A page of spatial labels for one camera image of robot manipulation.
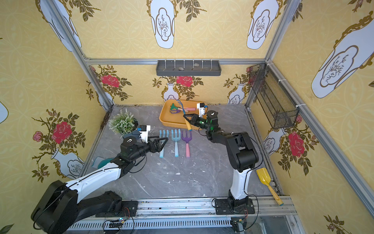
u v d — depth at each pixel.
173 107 1.17
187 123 0.87
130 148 0.62
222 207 0.73
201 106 0.86
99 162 0.89
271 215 0.78
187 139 1.01
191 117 0.85
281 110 0.82
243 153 0.52
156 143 0.70
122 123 0.86
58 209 0.40
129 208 0.73
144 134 0.72
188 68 0.92
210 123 0.76
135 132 0.90
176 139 1.00
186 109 1.22
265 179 0.84
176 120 1.09
